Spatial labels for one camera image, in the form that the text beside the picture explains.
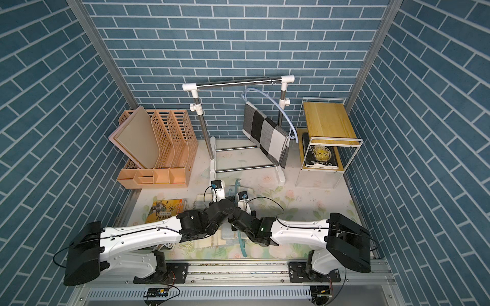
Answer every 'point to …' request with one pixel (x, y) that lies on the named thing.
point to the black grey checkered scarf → (270, 138)
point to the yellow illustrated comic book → (163, 210)
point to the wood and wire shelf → (326, 143)
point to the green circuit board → (157, 292)
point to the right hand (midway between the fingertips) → (234, 213)
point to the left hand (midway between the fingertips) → (242, 201)
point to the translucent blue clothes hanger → (242, 98)
